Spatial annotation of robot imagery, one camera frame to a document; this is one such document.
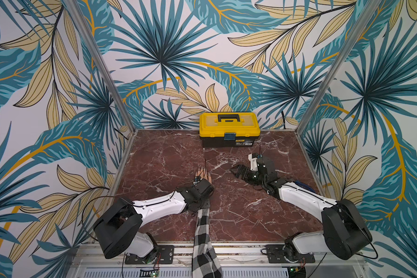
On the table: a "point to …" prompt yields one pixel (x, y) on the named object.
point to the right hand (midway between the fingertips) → (235, 171)
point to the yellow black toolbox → (229, 129)
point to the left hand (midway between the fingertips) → (206, 203)
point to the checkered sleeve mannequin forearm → (205, 263)
